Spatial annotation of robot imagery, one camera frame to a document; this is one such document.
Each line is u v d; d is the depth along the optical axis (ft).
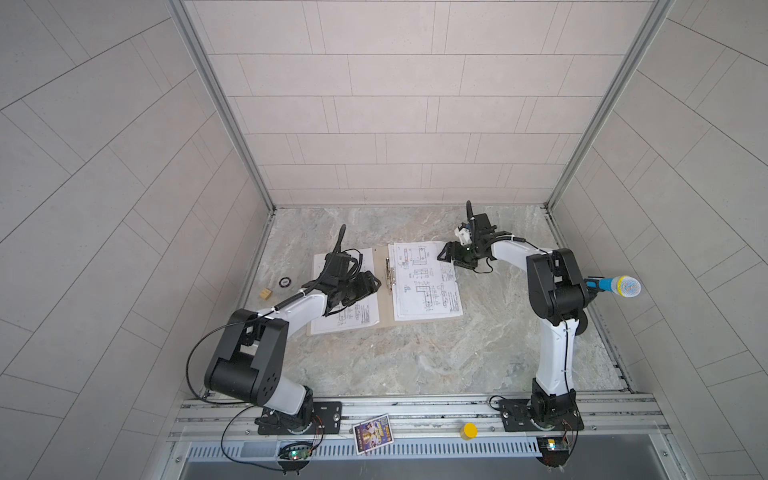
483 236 2.68
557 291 1.83
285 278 3.16
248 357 1.42
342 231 2.42
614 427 2.29
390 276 3.16
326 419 2.33
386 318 2.85
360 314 2.91
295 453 2.11
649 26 2.40
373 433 2.23
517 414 2.33
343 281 2.54
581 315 1.85
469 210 2.87
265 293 2.99
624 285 2.20
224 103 2.85
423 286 3.08
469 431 2.16
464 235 3.09
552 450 2.23
